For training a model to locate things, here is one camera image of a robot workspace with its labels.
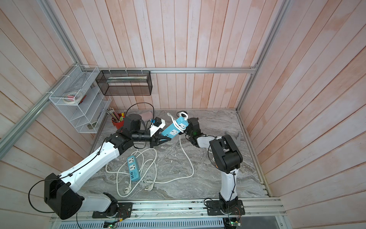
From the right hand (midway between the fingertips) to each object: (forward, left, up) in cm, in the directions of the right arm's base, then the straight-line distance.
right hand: (176, 122), depth 97 cm
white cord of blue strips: (-35, +19, -10) cm, 41 cm away
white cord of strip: (-24, -5, +23) cm, 34 cm away
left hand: (-23, +2, +15) cm, 28 cm away
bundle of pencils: (+3, +43, +3) cm, 43 cm away
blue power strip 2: (-32, +24, -8) cm, 41 cm away
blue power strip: (-24, 0, +22) cm, 33 cm away
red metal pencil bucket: (-3, +39, 0) cm, 39 cm away
